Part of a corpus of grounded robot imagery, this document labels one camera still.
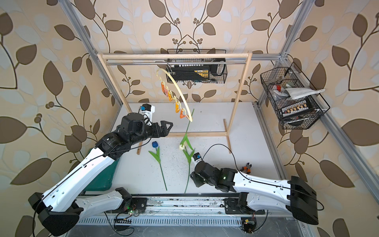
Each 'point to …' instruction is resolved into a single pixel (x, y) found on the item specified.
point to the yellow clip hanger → (165, 90)
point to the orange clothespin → (181, 115)
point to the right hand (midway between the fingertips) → (192, 174)
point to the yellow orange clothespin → (177, 107)
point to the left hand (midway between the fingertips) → (166, 124)
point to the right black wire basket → (276, 82)
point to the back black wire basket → (221, 78)
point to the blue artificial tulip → (156, 155)
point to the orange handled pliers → (246, 169)
